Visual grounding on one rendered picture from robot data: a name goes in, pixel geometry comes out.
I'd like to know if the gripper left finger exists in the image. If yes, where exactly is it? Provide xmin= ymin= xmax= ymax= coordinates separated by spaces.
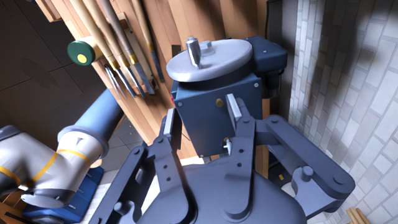
xmin=88 ymin=108 xmax=198 ymax=224

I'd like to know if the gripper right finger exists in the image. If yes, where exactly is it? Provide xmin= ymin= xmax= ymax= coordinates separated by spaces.
xmin=219 ymin=93 xmax=356 ymax=223

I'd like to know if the blue lathe body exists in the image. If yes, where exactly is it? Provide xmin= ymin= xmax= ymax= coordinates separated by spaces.
xmin=170 ymin=35 xmax=289 ymax=158

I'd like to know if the small white lever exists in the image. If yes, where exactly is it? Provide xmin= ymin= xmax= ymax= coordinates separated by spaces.
xmin=222 ymin=138 xmax=233 ymax=155

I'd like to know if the wooden dowel bundle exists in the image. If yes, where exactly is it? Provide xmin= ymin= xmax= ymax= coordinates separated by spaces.
xmin=345 ymin=207 xmax=371 ymax=224

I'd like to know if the grey handwheel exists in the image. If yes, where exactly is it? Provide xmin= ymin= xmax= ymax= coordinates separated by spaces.
xmin=165 ymin=39 xmax=253 ymax=83

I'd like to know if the wooden shelf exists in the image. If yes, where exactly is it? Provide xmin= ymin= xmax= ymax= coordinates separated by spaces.
xmin=35 ymin=0 xmax=63 ymax=23

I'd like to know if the grey handwheel handle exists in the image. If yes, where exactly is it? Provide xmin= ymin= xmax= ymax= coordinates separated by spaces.
xmin=185 ymin=36 xmax=203 ymax=70

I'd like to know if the light wood handled chisel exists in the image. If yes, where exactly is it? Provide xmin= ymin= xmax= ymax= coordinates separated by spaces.
xmin=131 ymin=0 xmax=165 ymax=83

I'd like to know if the dark wood handled chisel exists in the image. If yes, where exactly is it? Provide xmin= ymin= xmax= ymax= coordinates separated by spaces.
xmin=98 ymin=0 xmax=156 ymax=95

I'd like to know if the light wood handled gouge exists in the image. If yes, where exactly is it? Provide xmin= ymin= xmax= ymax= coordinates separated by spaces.
xmin=68 ymin=0 xmax=138 ymax=98
xmin=83 ymin=0 xmax=147 ymax=98

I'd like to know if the black wall panel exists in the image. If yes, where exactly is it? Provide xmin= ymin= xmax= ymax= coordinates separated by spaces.
xmin=265 ymin=0 xmax=284 ymax=45

